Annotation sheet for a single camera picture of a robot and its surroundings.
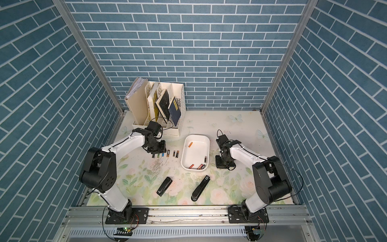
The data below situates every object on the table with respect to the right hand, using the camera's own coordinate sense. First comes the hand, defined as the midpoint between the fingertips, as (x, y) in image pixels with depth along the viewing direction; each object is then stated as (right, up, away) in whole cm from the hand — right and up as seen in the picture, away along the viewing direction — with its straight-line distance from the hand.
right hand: (221, 166), depth 89 cm
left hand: (-33, +9, +2) cm, 34 cm away
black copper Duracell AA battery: (-42, +5, +5) cm, 43 cm away
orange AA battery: (-19, +12, +11) cm, 25 cm away
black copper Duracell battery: (-27, +6, +7) cm, 29 cm away
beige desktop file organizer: (-37, +40, +12) cm, 56 cm away
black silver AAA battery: (-30, +6, +7) cm, 31 cm away
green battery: (-40, +5, +7) cm, 40 cm away
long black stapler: (-13, -10, -10) cm, 19 cm away
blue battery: (-36, +6, +7) cm, 37 cm away
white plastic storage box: (-16, +7, +9) cm, 19 cm away
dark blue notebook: (-31, +35, +18) cm, 50 cm away
